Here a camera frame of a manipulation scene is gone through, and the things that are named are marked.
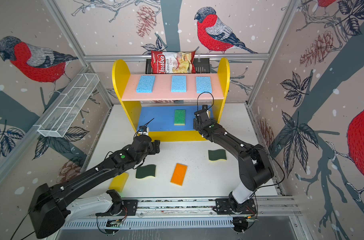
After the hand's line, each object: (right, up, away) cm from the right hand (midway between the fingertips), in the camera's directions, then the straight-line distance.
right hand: (201, 123), depth 91 cm
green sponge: (-13, +4, +2) cm, 14 cm away
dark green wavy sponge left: (-34, -27, -9) cm, 44 cm away
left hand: (-27, -10, -12) cm, 31 cm away
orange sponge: (-14, -29, -7) cm, 33 cm away
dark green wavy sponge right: (+10, -20, 0) cm, 22 cm away
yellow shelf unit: (-27, +15, +36) cm, 47 cm away
